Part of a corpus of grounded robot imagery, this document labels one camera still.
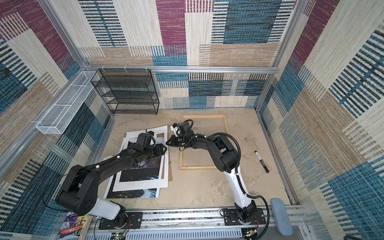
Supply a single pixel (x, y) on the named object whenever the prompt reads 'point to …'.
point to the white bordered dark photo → (148, 170)
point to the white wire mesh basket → (55, 121)
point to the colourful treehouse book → (72, 225)
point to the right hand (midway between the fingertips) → (167, 144)
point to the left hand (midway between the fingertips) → (164, 146)
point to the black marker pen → (262, 162)
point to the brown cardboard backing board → (170, 176)
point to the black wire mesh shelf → (127, 91)
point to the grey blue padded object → (282, 217)
